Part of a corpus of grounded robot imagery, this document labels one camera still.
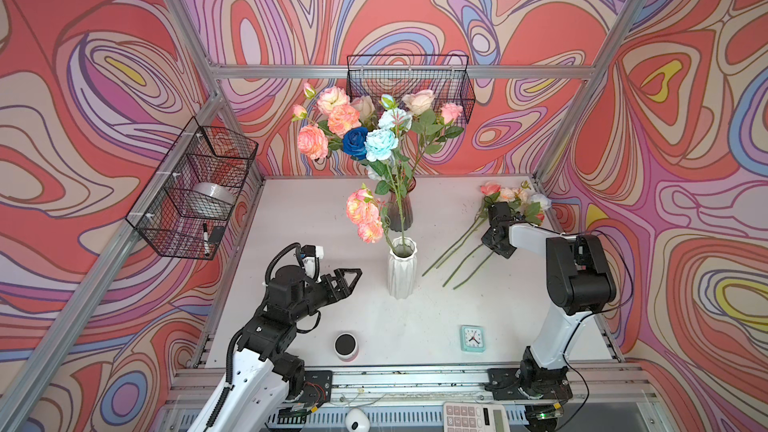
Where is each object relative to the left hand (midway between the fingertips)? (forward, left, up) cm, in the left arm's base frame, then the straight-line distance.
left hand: (357, 275), depth 73 cm
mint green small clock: (-10, -30, -16) cm, 36 cm away
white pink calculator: (-28, -28, -17) cm, 43 cm away
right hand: (+19, -45, -19) cm, 53 cm away
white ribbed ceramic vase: (+2, -11, +1) cm, 11 cm away
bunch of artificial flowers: (+35, -59, -15) cm, 70 cm away
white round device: (-28, -1, -15) cm, 32 cm away
